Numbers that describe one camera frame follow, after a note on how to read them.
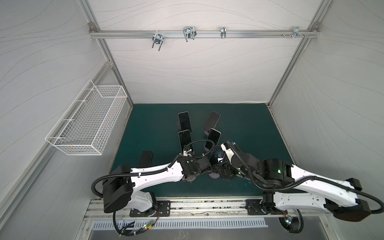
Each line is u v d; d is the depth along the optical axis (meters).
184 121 0.94
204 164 0.61
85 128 0.68
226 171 0.56
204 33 0.78
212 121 0.97
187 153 0.69
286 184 0.43
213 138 0.97
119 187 0.41
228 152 0.58
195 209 0.75
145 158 0.93
